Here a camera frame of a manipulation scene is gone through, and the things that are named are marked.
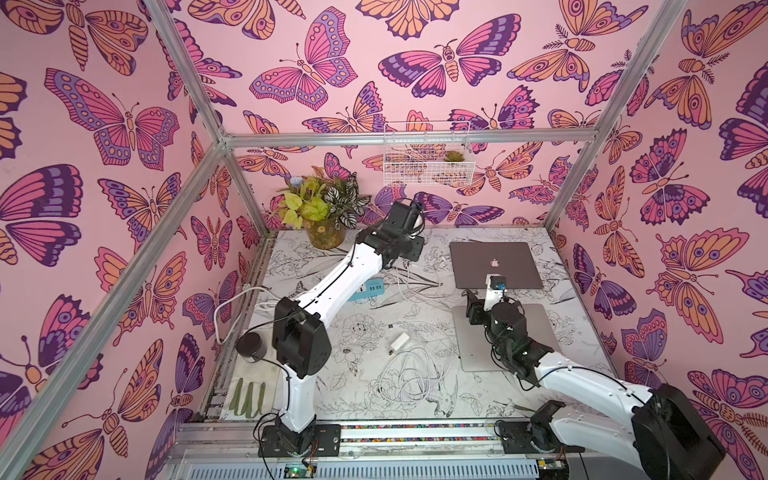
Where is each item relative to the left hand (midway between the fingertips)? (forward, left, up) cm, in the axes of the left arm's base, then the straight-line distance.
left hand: (420, 241), depth 86 cm
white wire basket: (+28, -3, +11) cm, 30 cm away
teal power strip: (-2, +14, -20) cm, 25 cm away
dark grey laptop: (+11, -22, -23) cm, 33 cm away
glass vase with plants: (+16, +30, -1) cm, 34 cm away
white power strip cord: (-12, +60, -27) cm, 67 cm away
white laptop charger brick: (-21, +6, -20) cm, 30 cm away
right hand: (-12, -17, -7) cm, 22 cm away
